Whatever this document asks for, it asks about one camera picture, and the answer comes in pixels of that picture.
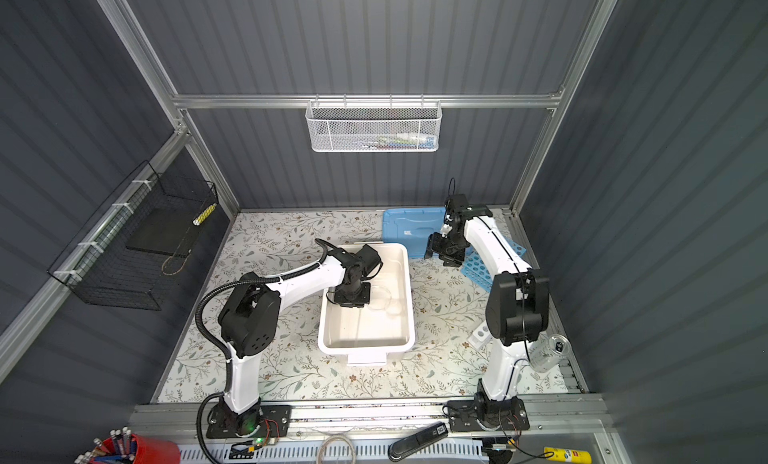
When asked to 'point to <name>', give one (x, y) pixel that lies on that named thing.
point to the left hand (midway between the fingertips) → (360, 304)
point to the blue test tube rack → (478, 271)
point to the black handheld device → (416, 439)
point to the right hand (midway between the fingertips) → (436, 260)
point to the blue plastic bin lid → (412, 227)
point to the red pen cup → (133, 448)
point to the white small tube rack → (480, 337)
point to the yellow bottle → (567, 455)
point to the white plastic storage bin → (385, 327)
